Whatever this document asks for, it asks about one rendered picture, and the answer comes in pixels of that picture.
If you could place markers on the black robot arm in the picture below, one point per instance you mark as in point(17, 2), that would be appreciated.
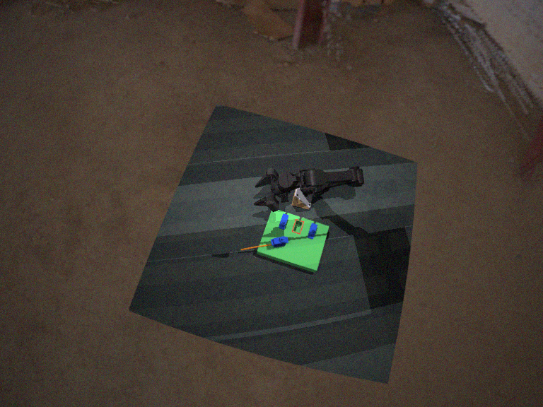
point(317, 182)

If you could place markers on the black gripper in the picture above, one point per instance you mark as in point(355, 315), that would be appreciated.
point(271, 177)

